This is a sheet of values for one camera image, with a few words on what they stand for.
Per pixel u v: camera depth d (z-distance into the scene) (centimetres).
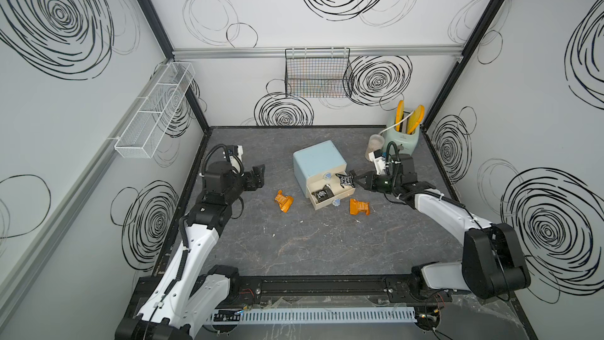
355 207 91
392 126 99
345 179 86
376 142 101
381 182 74
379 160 79
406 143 96
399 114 97
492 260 42
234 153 64
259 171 72
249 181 67
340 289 75
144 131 73
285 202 93
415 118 95
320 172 87
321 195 88
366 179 79
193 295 54
